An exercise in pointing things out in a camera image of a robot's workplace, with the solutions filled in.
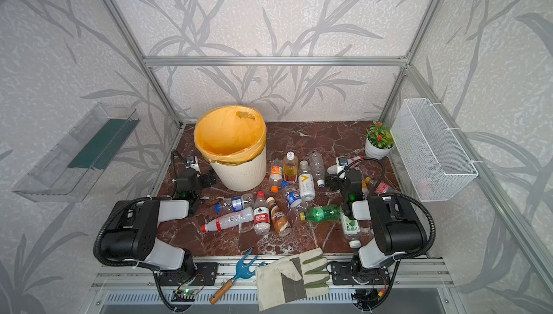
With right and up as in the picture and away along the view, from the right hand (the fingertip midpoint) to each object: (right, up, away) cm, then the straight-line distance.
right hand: (337, 168), depth 95 cm
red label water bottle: (-32, -16, -14) cm, 38 cm away
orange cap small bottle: (-27, -3, +1) cm, 28 cm away
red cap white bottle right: (-1, 0, +1) cm, 1 cm away
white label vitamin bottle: (-14, -6, -4) cm, 16 cm away
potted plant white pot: (+19, +12, -1) cm, 22 cm away
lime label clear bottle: (+2, -22, -14) cm, 26 cm away
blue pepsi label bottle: (-20, -12, -8) cm, 24 cm away
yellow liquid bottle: (-21, 0, -5) cm, 21 cm away
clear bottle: (-8, 0, +2) cm, 9 cm away
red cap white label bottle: (-44, -18, -14) cm, 50 cm away
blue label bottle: (-43, -13, -10) cm, 46 cm away
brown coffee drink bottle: (-25, -18, -13) cm, 34 cm away
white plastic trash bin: (-42, -4, -3) cm, 42 cm away
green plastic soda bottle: (-9, -16, -12) cm, 22 cm away
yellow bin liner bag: (-48, +15, -1) cm, 50 cm away
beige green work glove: (-20, -35, -23) cm, 47 cm away
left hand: (-60, 0, -1) cm, 60 cm away
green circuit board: (-57, -40, -23) cm, 73 cm away
